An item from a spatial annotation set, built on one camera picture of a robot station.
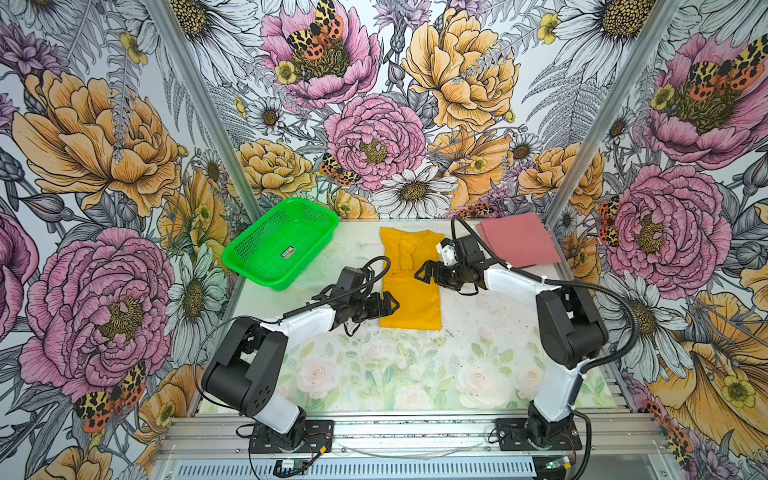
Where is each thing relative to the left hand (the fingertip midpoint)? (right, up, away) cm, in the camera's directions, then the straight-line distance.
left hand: (385, 315), depth 90 cm
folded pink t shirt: (+50, +22, +26) cm, 61 cm away
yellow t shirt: (+7, +19, +22) cm, 30 cm away
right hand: (+13, +8, +4) cm, 16 cm away
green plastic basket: (-38, +20, +23) cm, 49 cm away
